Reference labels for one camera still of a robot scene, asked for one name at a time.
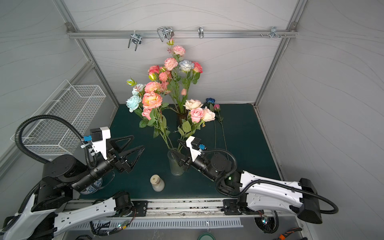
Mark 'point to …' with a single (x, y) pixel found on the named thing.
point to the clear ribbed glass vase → (176, 169)
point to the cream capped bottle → (158, 183)
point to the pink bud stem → (183, 92)
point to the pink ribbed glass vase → (182, 113)
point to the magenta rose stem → (217, 107)
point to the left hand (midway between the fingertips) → (141, 139)
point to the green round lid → (206, 236)
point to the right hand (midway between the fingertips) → (178, 140)
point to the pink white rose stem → (189, 128)
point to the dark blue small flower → (211, 101)
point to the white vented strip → (118, 224)
